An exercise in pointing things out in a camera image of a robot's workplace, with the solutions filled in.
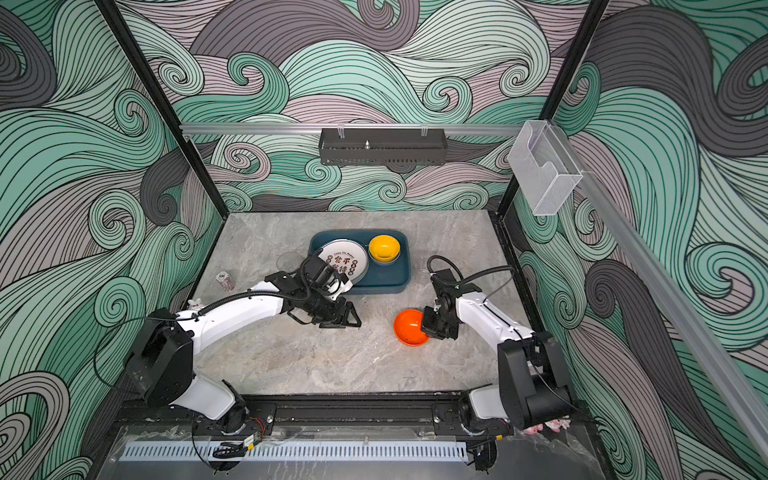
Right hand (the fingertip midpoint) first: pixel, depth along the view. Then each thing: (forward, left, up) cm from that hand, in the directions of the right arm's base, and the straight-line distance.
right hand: (427, 332), depth 86 cm
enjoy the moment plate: (+27, +26, 0) cm, 38 cm away
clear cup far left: (+24, +46, +2) cm, 52 cm away
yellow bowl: (+30, +13, +1) cm, 33 cm away
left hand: (-1, +21, +9) cm, 22 cm away
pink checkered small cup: (+15, +64, +3) cm, 66 cm away
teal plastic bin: (+19, +10, -1) cm, 21 cm away
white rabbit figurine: (+5, +68, +6) cm, 69 cm away
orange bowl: (+1, +6, +1) cm, 6 cm away
